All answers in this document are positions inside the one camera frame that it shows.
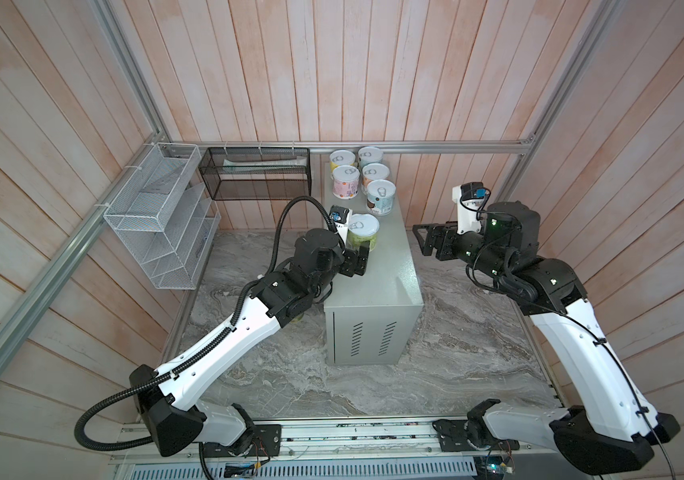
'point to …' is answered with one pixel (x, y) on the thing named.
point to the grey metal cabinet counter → (375, 319)
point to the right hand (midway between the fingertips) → (428, 226)
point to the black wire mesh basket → (257, 173)
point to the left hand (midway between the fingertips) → (351, 244)
